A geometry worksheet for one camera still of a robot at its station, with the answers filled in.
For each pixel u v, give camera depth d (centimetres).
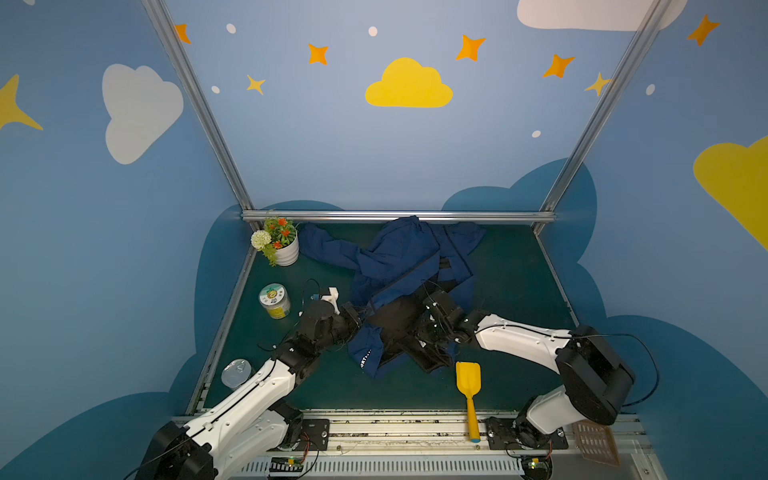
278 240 99
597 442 75
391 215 114
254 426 57
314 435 75
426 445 74
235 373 78
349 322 70
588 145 94
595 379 44
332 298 75
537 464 73
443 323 68
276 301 90
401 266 100
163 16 69
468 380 84
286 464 73
